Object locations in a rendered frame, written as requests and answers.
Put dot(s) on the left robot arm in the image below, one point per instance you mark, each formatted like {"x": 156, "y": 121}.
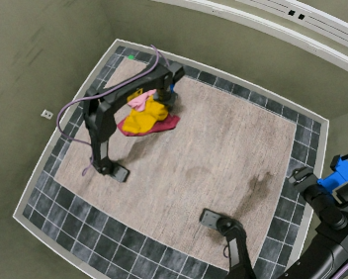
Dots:
{"x": 159, "y": 78}

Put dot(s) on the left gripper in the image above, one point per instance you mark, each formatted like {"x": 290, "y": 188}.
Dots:
{"x": 168, "y": 99}

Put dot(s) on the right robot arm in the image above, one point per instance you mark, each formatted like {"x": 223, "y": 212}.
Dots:
{"x": 325, "y": 258}

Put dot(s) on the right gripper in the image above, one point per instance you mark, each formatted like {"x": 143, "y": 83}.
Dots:
{"x": 312, "y": 187}

